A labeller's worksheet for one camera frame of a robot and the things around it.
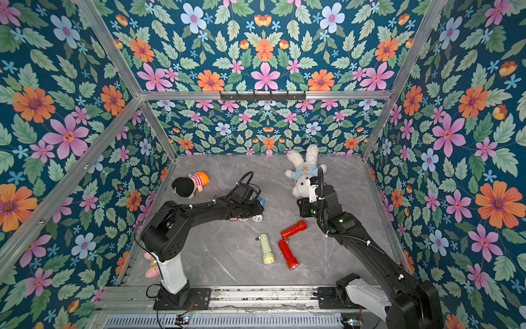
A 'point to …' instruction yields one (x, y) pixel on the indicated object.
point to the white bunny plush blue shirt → (304, 169)
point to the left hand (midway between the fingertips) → (264, 207)
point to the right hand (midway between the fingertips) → (303, 197)
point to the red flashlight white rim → (257, 218)
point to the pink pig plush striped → (153, 270)
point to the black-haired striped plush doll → (186, 187)
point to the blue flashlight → (262, 201)
